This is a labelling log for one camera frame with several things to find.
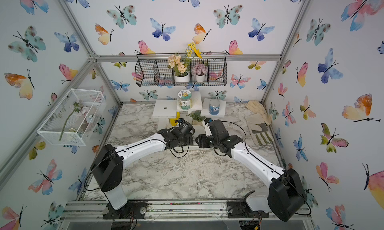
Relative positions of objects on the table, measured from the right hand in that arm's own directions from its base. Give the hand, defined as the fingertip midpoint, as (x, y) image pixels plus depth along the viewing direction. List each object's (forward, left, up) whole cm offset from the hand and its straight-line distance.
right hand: (200, 138), depth 81 cm
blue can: (+19, -7, +5) cm, 21 cm away
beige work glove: (+41, -42, -17) cm, 61 cm away
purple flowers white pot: (+35, +3, +18) cm, 39 cm away
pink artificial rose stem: (+6, +61, +16) cm, 63 cm away
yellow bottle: (+17, +18, -9) cm, 27 cm away
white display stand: (+21, +23, -1) cm, 31 cm away
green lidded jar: (+16, +9, +12) cm, 22 cm away
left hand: (+3, +5, -5) cm, 8 cm away
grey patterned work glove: (+19, -39, -17) cm, 47 cm away
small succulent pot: (+18, +3, -7) cm, 20 cm away
